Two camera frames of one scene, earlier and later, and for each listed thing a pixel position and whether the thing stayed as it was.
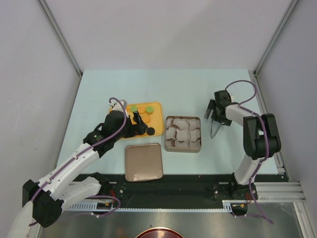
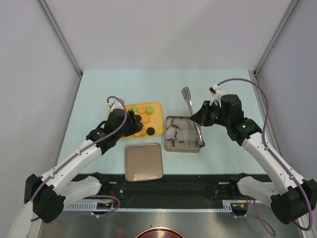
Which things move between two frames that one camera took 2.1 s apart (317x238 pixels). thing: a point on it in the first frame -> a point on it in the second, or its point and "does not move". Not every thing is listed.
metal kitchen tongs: [215, 127] -> [186, 92]
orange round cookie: [141, 109] does not move
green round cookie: [149, 110] does not move
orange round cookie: [146, 119] does not move
